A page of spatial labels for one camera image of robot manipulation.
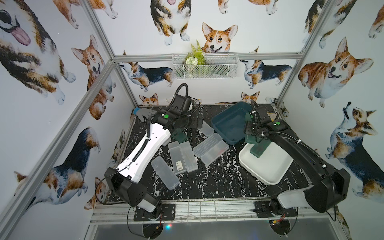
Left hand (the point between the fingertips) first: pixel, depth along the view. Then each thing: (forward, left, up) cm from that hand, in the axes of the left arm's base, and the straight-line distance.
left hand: (198, 118), depth 75 cm
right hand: (-1, -27, -7) cm, 28 cm away
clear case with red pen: (-5, -10, -29) cm, 31 cm away
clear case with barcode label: (-7, +14, -29) cm, 33 cm away
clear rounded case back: (+14, -5, -30) cm, 33 cm away
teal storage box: (+21, -24, -33) cm, 46 cm away
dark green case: (+9, +14, -29) cm, 34 cm away
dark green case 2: (-3, -38, -27) cm, 47 cm away
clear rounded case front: (-19, +17, -28) cm, 38 cm away
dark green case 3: (-8, -25, -6) cm, 27 cm away
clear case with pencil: (-7, +6, -29) cm, 30 cm away
